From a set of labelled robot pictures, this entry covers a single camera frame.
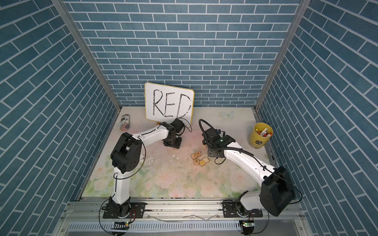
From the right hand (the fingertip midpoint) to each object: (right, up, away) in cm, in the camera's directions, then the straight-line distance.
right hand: (216, 152), depth 84 cm
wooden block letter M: (-12, -7, +5) cm, 15 cm away
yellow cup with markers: (+28, +9, +5) cm, 30 cm away
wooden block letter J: (-13, -4, +7) cm, 16 cm away
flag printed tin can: (-65, +16, +24) cm, 71 cm away
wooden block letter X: (-10, -3, +7) cm, 13 cm away
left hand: (-23, +1, +13) cm, 26 cm away
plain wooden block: (-6, -6, +5) cm, 10 cm away
